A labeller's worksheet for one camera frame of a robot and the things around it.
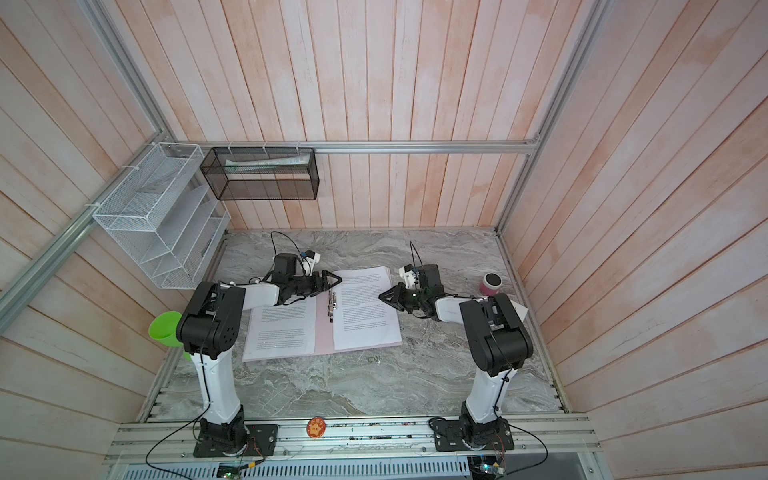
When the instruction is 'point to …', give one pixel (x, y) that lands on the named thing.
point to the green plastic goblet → (163, 329)
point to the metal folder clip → (332, 304)
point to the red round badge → (316, 427)
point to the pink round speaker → (491, 284)
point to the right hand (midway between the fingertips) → (380, 297)
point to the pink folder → (324, 332)
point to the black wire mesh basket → (263, 173)
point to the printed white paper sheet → (281, 330)
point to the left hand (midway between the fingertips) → (337, 285)
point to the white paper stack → (363, 320)
